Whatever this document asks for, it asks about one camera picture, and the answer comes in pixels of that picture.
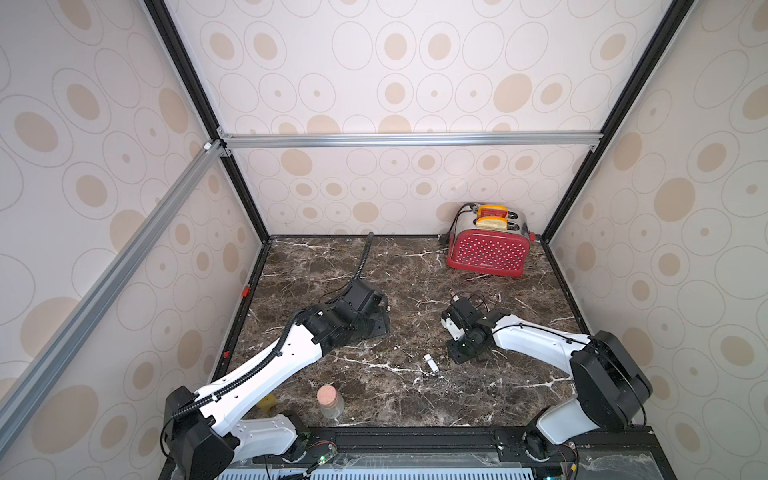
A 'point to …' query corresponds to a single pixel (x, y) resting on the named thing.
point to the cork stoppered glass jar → (330, 402)
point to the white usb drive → (432, 363)
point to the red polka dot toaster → (493, 239)
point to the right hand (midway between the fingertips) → (454, 358)
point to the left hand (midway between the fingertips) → (391, 322)
